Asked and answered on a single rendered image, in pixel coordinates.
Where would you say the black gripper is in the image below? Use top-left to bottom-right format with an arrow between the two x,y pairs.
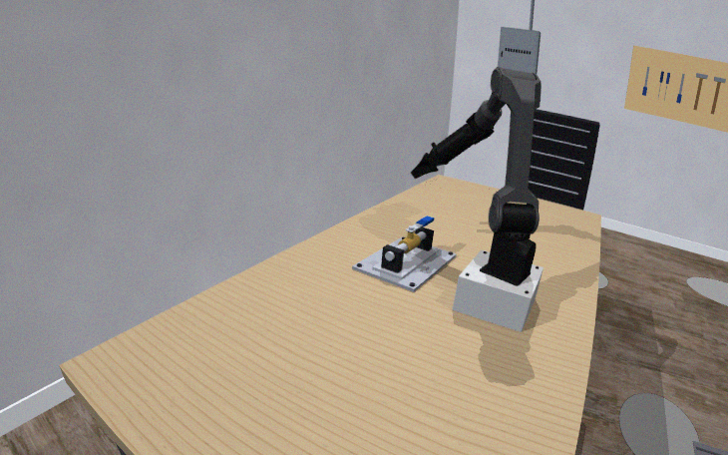
411,137 -> 460,179

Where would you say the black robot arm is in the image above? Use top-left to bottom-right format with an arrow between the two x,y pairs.
448,67 -> 542,286

